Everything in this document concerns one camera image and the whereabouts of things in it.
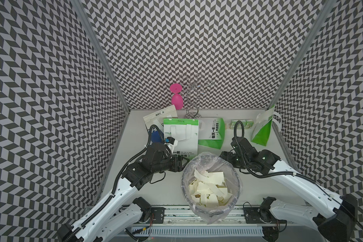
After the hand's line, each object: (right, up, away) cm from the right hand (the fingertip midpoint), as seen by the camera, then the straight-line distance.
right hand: (225, 163), depth 76 cm
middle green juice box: (+20, +20, +26) cm, 38 cm away
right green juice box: (+23, +20, +26) cm, 40 cm away
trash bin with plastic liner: (-9, +3, -10) cm, 14 cm away
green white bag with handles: (+26, +16, +14) cm, 33 cm away
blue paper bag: (-38, +21, +7) cm, 44 cm away
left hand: (-21, +2, -6) cm, 22 cm away
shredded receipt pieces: (-10, -9, -10) cm, 17 cm away
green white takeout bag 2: (-5, +15, +17) cm, 23 cm away
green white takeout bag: (-20, +16, +3) cm, 26 cm away
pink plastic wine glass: (-26, +35, +18) cm, 47 cm away
